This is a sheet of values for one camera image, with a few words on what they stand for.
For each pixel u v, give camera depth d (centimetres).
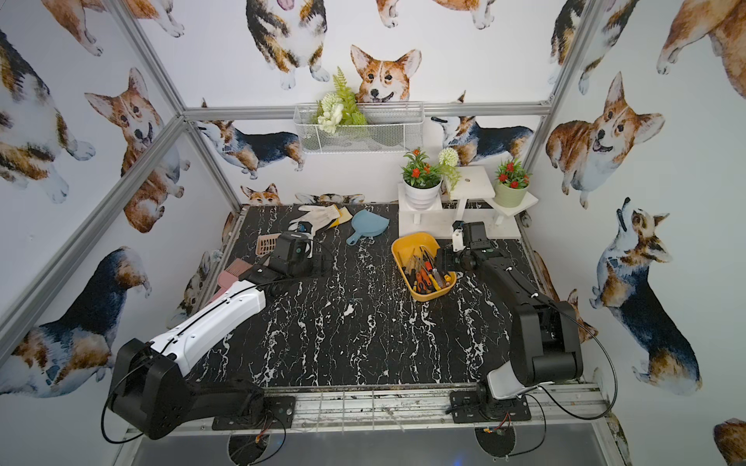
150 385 40
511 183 93
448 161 90
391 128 93
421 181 88
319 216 116
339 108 78
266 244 110
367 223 116
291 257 64
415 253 106
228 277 101
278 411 74
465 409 73
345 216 118
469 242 72
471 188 96
